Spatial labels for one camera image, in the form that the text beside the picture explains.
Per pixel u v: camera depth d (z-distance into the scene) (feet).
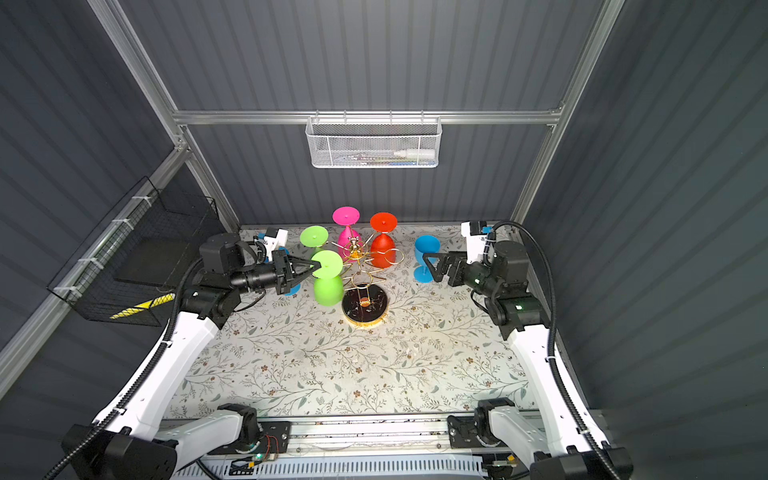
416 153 2.84
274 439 2.37
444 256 1.99
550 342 1.52
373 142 4.06
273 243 2.14
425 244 3.14
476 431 2.40
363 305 3.16
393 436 2.47
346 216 2.70
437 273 2.05
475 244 2.02
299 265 2.18
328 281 2.37
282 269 1.96
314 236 2.55
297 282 2.11
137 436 1.26
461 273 2.03
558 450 1.24
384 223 2.65
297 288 2.17
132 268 2.34
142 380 1.36
